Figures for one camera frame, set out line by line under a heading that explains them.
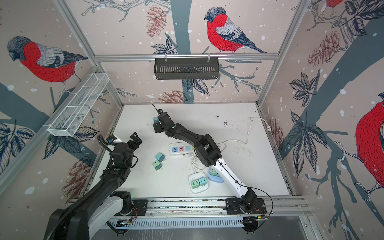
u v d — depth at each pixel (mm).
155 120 1084
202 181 756
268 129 1091
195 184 744
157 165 864
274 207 697
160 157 899
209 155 647
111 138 708
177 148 923
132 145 753
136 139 768
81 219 402
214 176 812
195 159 892
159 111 920
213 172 780
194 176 815
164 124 817
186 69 1065
